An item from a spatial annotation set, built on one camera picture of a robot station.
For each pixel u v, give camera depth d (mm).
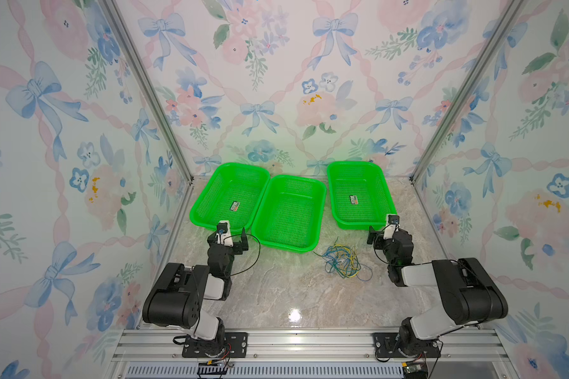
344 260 923
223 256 694
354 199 1108
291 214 1066
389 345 733
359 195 1135
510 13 691
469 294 456
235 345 739
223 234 762
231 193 1137
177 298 451
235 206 1091
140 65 805
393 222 802
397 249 724
